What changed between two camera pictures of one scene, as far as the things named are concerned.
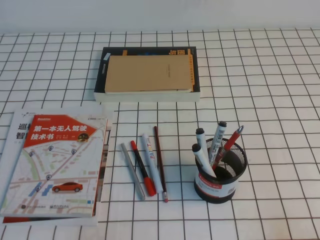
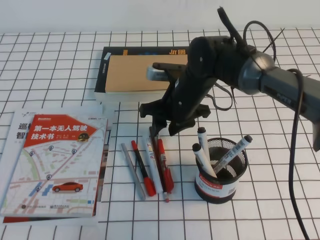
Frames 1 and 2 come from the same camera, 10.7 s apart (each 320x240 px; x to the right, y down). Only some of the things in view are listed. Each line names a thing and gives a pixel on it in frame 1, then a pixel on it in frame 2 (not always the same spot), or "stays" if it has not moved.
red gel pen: [230, 142] to [168, 185]
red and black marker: [148, 181] stays
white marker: [217, 143] to [247, 139]
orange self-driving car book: [58, 171] stays
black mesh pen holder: [209, 189] stays
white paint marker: [153, 165] stays
